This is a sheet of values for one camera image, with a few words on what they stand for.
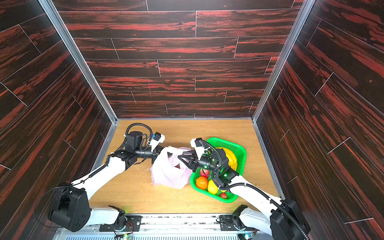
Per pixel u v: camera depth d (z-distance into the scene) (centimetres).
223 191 80
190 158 63
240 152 91
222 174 60
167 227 74
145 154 69
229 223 73
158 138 68
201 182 82
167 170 71
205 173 86
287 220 41
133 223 74
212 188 82
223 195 80
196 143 61
